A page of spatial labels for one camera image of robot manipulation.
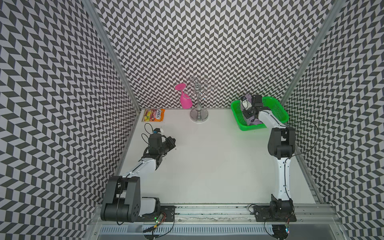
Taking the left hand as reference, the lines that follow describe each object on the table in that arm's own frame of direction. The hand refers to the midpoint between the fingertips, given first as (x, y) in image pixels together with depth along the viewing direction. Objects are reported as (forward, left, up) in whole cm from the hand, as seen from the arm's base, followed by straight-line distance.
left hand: (176, 139), depth 90 cm
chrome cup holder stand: (+38, -16, +12) cm, 43 cm away
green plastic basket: (+31, -72, -3) cm, 78 cm away
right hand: (+26, -50, -2) cm, 56 cm away
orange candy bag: (+26, +19, -7) cm, 33 cm away
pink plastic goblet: (+28, -5, +6) cm, 29 cm away
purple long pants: (+12, -47, +2) cm, 49 cm away
